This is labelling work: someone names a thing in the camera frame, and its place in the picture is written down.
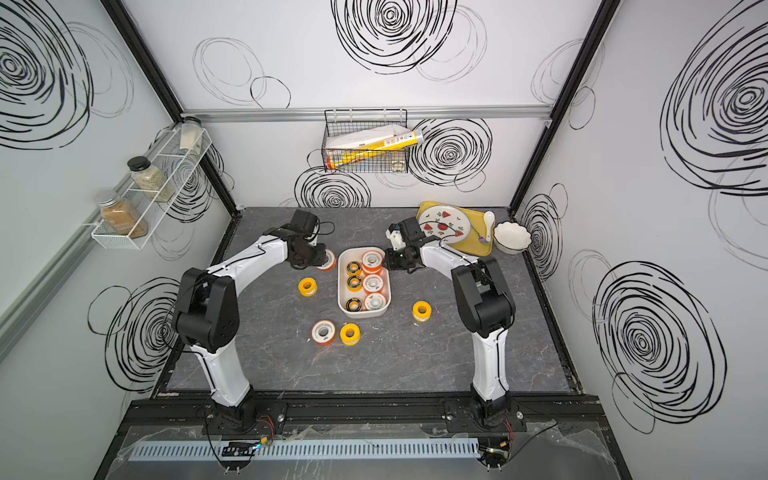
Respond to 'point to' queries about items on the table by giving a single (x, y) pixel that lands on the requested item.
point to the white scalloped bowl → (511, 238)
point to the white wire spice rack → (179, 166)
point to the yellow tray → (477, 239)
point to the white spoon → (489, 218)
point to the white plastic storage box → (347, 255)
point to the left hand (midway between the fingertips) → (319, 257)
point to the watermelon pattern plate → (450, 223)
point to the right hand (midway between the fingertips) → (386, 262)
